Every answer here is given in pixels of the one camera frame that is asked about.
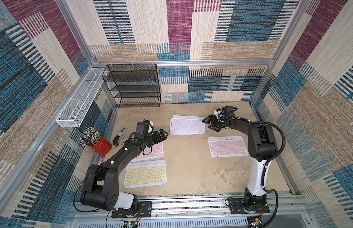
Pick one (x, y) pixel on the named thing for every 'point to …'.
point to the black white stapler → (118, 139)
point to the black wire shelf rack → (133, 85)
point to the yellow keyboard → (145, 174)
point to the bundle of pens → (90, 137)
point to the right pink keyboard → (227, 146)
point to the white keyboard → (185, 125)
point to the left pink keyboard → (157, 152)
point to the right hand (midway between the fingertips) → (207, 124)
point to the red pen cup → (103, 147)
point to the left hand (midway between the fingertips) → (163, 136)
